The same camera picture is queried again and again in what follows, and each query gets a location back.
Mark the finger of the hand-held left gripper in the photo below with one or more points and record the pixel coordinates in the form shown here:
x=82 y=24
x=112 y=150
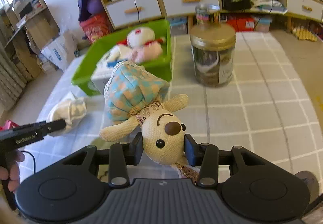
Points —
x=54 y=126

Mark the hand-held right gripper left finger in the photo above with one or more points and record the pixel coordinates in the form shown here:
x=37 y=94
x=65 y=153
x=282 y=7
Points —
x=137 y=149

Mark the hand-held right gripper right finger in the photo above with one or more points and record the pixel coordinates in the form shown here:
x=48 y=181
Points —
x=190 y=149

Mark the white cloth bag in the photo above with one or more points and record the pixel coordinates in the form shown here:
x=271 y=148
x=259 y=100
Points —
x=69 y=110

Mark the bunny plush blue dress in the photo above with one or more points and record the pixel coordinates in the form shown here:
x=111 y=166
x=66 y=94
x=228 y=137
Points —
x=161 y=123

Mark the green plastic bin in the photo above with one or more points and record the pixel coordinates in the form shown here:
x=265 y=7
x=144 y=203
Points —
x=83 y=75

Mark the pink fluffy plush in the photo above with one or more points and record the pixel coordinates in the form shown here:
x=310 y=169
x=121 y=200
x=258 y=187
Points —
x=149 y=52

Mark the red white santa plush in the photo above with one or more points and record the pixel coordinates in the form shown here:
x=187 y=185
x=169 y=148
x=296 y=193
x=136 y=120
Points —
x=141 y=36

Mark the person's left hand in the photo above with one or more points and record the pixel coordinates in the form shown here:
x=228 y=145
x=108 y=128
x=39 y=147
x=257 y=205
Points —
x=15 y=168

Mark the red stool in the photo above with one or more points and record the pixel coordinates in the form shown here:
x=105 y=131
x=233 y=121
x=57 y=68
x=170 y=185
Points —
x=7 y=125

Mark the white blue milk carton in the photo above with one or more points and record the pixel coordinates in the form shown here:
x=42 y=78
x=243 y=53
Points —
x=99 y=81

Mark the grey checked tablecloth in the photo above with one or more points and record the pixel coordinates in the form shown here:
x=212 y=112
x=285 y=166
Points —
x=252 y=113

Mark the white paper bag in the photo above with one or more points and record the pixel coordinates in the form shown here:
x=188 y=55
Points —
x=59 y=52

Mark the glass jar gold lid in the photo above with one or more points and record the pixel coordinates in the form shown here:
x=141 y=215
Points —
x=213 y=57

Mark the red printed bag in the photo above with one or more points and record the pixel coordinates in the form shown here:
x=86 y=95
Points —
x=97 y=28

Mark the clear storage box blue lid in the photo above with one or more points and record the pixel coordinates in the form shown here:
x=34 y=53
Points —
x=178 y=25

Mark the purple plush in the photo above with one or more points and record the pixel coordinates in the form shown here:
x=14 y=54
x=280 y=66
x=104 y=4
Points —
x=92 y=4

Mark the small printed tin can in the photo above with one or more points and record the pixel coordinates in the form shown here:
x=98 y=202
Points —
x=207 y=15

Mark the red boxes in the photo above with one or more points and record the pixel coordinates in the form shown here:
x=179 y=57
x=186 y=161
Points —
x=241 y=24

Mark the row of yellow bottles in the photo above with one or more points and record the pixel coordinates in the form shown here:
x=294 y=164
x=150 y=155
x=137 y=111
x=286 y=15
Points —
x=305 y=33

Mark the wooden wall shelves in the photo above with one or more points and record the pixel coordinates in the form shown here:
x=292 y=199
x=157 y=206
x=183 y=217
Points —
x=22 y=37

